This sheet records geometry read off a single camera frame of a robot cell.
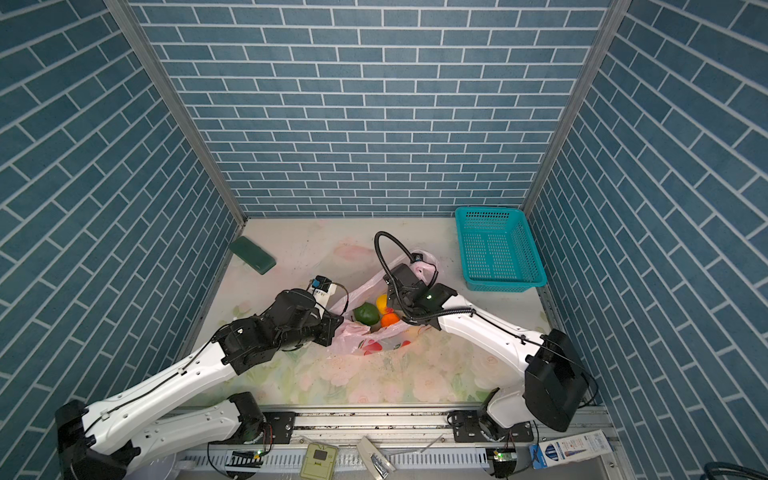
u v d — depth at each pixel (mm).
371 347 769
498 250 1118
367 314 873
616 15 707
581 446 706
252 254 1081
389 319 895
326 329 635
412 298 612
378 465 677
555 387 418
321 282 651
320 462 680
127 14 703
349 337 699
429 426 757
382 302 911
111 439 396
